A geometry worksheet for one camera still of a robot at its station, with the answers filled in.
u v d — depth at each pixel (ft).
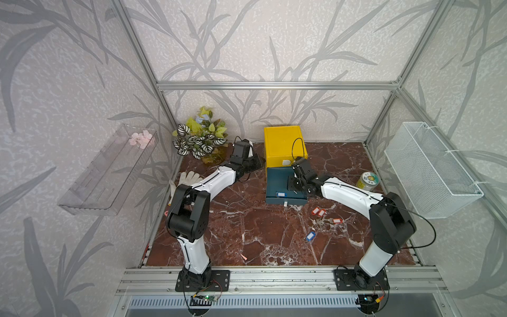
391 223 1.51
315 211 3.02
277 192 2.98
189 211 1.61
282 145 2.92
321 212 3.00
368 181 3.07
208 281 2.15
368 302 2.33
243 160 2.44
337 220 2.92
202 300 2.37
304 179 2.27
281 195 2.99
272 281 2.47
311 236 2.79
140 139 2.52
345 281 2.40
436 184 1.93
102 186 2.18
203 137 2.85
